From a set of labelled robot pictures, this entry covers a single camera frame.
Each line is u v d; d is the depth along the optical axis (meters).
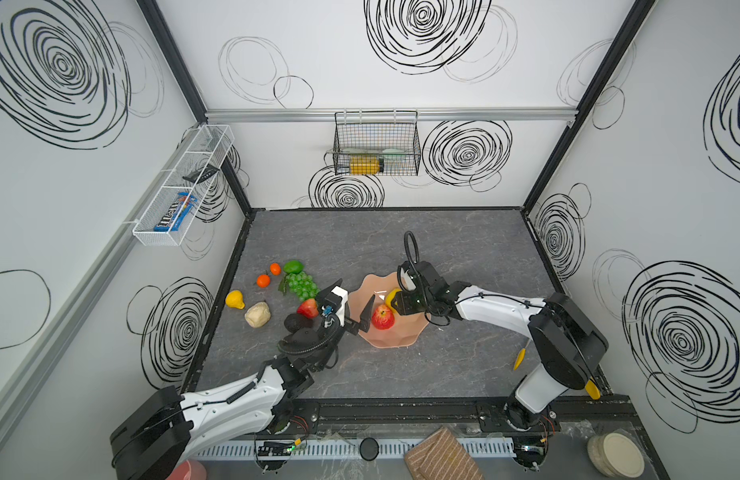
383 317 0.84
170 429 0.42
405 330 0.87
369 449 0.62
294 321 0.85
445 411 0.77
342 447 0.64
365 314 0.67
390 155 0.96
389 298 0.88
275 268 0.99
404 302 0.78
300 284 0.94
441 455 0.68
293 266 1.00
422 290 0.70
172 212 0.71
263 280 0.97
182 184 0.79
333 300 0.60
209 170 0.81
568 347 0.46
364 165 0.88
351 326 0.65
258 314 0.86
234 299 0.91
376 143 0.99
